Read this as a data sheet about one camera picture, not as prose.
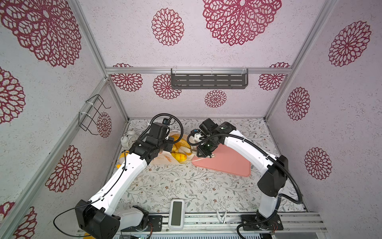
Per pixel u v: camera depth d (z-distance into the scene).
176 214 0.73
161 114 0.56
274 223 0.73
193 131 0.74
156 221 0.75
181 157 0.85
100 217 0.37
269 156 0.48
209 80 0.98
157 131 0.54
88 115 0.75
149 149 0.50
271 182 0.54
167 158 0.80
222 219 0.74
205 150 0.70
